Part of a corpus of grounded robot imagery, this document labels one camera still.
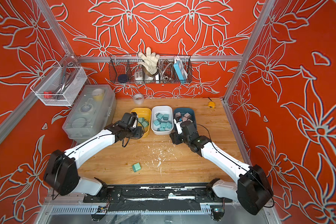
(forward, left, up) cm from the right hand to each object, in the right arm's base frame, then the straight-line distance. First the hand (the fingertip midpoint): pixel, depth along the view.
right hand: (171, 133), depth 81 cm
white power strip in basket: (+34, +22, +16) cm, 44 cm away
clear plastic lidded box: (+17, +53, +2) cm, 56 cm away
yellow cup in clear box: (+30, +54, +3) cm, 62 cm away
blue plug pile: (+15, +6, -12) cm, 20 cm away
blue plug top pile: (+24, +9, -12) cm, 28 cm away
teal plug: (+17, +11, -12) cm, 23 cm away
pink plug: (+24, -13, -13) cm, 30 cm away
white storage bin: (+29, +7, -12) cm, 32 cm away
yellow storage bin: (+23, +20, -9) cm, 32 cm away
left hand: (+4, +20, -3) cm, 21 cm away
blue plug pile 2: (+11, +7, -12) cm, 18 cm away
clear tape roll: (+44, +29, -14) cm, 54 cm away
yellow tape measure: (+36, -34, -13) cm, 52 cm away
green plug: (+15, +19, -12) cm, 28 cm away
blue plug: (+23, +4, -13) cm, 26 cm away
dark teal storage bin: (+26, -11, -8) cm, 29 cm away
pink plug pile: (+23, -5, -10) cm, 26 cm away
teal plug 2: (+14, +2, -12) cm, 19 cm away
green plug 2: (-16, +21, -13) cm, 29 cm away
